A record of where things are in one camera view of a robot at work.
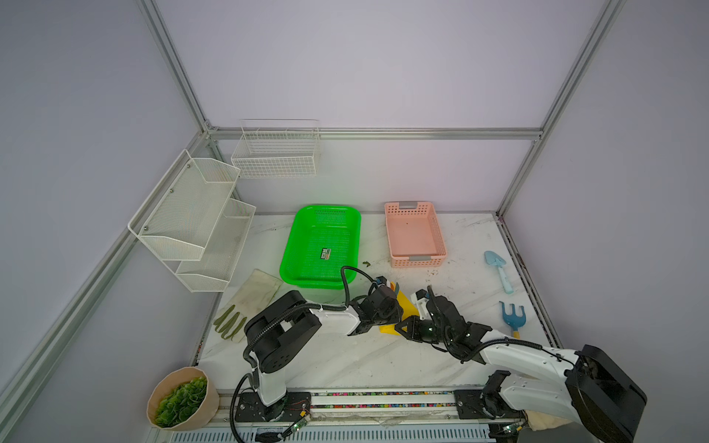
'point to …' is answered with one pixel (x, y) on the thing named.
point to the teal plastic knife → (397, 288)
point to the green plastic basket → (322, 240)
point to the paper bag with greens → (183, 400)
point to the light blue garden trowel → (492, 258)
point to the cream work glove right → (538, 420)
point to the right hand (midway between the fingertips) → (394, 328)
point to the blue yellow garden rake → (513, 320)
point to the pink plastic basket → (414, 235)
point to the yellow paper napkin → (408, 312)
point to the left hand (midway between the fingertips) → (400, 313)
